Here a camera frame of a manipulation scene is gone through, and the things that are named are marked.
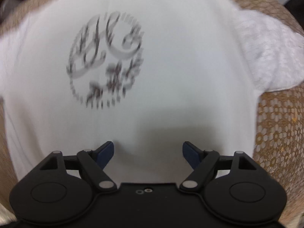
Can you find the white printed t-shirt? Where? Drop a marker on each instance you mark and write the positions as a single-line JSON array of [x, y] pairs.
[[144, 74]]

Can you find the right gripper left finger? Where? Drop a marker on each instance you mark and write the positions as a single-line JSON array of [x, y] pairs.
[[82, 172]]

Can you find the gold floral lace tablecloth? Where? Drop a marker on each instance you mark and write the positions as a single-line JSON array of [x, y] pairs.
[[237, 198]]

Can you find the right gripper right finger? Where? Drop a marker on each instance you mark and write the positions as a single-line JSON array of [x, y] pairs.
[[206, 164]]

